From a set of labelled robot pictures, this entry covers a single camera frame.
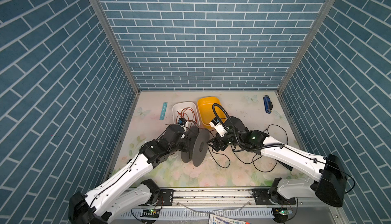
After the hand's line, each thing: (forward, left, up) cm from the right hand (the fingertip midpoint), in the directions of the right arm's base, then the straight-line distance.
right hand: (210, 137), depth 77 cm
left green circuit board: (-32, +26, -20) cm, 46 cm away
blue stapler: (+37, -40, -14) cm, 56 cm away
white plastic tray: (+29, +18, -16) cm, 37 cm away
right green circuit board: (-27, -36, -20) cm, 50 cm away
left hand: (-2, +10, 0) cm, 10 cm away
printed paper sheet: (-32, -6, -17) cm, 37 cm away
